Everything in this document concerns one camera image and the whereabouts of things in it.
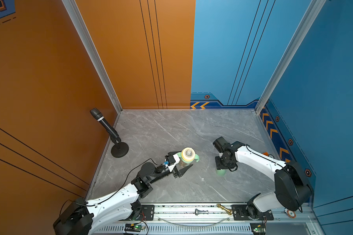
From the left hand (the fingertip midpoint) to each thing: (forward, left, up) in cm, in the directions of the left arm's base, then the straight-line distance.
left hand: (187, 156), depth 68 cm
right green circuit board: (-25, -35, -25) cm, 50 cm away
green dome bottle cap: (+1, -21, -22) cm, 30 cm away
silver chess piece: (-20, -6, -22) cm, 30 cm away
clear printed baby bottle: (-6, +2, +3) cm, 7 cm away
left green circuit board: (-26, +26, -24) cm, 44 cm away
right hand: (+4, -20, -21) cm, 29 cm away
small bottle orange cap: (+14, -52, -23) cm, 59 cm away
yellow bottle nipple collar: (-3, 0, +8) cm, 8 cm away
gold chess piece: (-19, -21, -22) cm, 36 cm away
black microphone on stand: (+16, +44, -22) cm, 52 cm away
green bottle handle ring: (-3, -4, +3) cm, 6 cm away
